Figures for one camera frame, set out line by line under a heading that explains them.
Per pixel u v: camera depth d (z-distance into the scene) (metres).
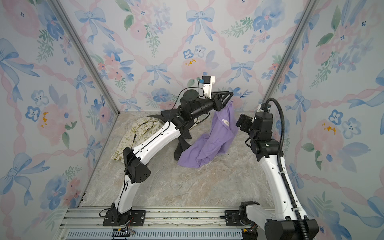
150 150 0.52
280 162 0.45
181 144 0.95
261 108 0.61
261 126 0.50
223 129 0.75
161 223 0.73
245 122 0.64
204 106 0.60
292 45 0.81
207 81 0.59
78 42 0.80
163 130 0.55
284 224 0.37
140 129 0.93
